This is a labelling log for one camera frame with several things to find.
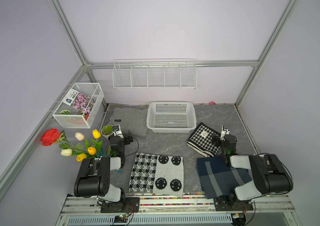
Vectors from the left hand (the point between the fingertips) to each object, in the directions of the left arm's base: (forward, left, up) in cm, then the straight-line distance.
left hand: (123, 131), depth 91 cm
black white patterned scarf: (-28, -24, -7) cm, 37 cm away
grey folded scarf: (+14, -4, -7) cm, 16 cm away
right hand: (-4, -66, -3) cm, 66 cm away
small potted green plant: (+2, +11, -1) cm, 11 cm away
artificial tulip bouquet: (-19, +15, +13) cm, 27 cm away
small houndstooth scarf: (-8, -51, -6) cm, 52 cm away
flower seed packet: (+5, +18, +25) cm, 31 cm away
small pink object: (+32, -72, -11) cm, 80 cm away
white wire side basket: (-4, +23, +22) cm, 32 cm away
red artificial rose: (-18, +22, +26) cm, 38 cm away
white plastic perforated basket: (+18, -34, -10) cm, 40 cm away
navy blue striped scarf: (-31, -56, -8) cm, 65 cm away
